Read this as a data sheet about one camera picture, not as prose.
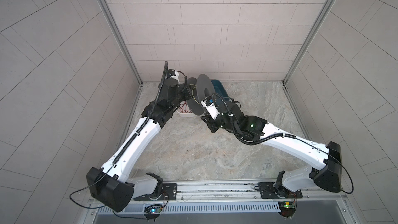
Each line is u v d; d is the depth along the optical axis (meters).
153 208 0.64
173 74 0.61
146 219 0.64
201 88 0.69
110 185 0.36
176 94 0.55
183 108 0.67
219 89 1.12
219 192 0.72
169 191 0.71
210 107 0.58
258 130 0.48
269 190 0.72
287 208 0.68
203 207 0.68
